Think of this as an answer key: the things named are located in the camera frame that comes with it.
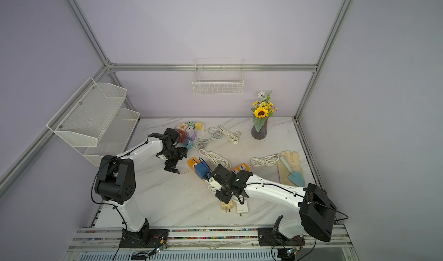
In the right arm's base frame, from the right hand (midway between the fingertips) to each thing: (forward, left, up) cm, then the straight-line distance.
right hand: (223, 192), depth 81 cm
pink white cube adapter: (+41, +25, +3) cm, 48 cm away
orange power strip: (+15, -10, -3) cm, 19 cm away
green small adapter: (+44, +20, +2) cm, 48 cm away
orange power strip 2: (+19, +18, -3) cm, 26 cm away
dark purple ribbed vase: (+37, -24, -1) cm, 44 cm away
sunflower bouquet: (+37, -21, +19) cm, 47 cm away
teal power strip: (+31, +22, -2) cm, 38 cm away
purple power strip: (+37, +19, -4) cm, 42 cm away
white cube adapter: (-6, -9, -4) cm, 11 cm away
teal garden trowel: (+11, -39, -7) cm, 41 cm away
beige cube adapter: (-6, -1, -2) cm, 6 cm away
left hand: (+17, +21, -1) cm, 27 cm away
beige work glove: (+21, -40, -6) cm, 46 cm away
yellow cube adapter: (+43, +16, +1) cm, 46 cm away
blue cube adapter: (+11, +11, +3) cm, 16 cm away
